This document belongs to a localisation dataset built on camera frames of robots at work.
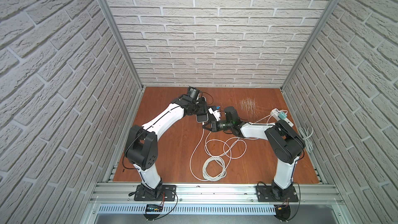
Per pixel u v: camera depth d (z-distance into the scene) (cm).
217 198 73
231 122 75
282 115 95
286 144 50
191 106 66
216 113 84
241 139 90
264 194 73
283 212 69
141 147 46
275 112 103
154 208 71
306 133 97
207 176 79
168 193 74
